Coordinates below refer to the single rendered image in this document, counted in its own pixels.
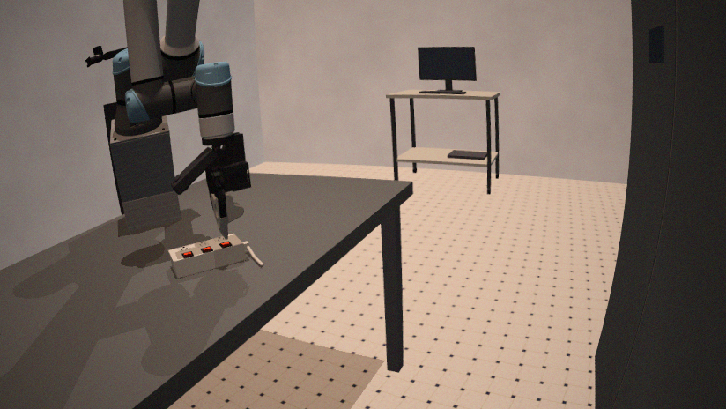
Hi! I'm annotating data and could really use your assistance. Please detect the white power strip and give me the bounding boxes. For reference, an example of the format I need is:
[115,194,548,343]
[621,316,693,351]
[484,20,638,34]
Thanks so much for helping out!
[168,234,263,279]

